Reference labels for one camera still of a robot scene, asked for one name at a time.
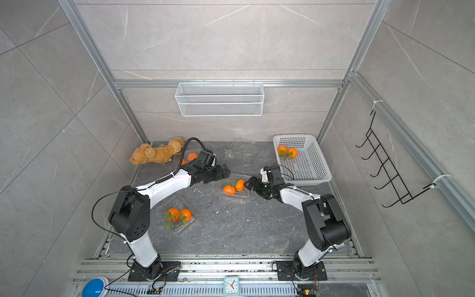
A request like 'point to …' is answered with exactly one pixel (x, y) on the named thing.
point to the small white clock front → (231, 285)
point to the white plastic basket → (302, 159)
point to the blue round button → (93, 288)
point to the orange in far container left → (184, 162)
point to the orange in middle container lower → (229, 190)
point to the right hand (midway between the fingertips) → (252, 187)
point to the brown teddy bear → (145, 153)
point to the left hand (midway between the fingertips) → (226, 171)
